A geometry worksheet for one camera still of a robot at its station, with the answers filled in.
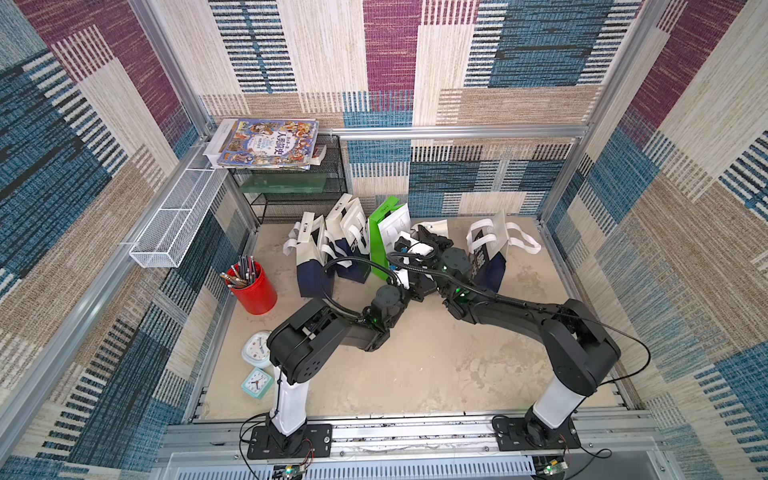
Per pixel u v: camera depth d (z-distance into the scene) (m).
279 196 1.12
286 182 0.99
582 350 0.46
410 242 0.72
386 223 0.85
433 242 0.73
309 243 0.79
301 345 0.51
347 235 0.86
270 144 0.80
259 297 0.96
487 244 0.85
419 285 0.79
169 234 0.72
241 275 0.89
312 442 0.73
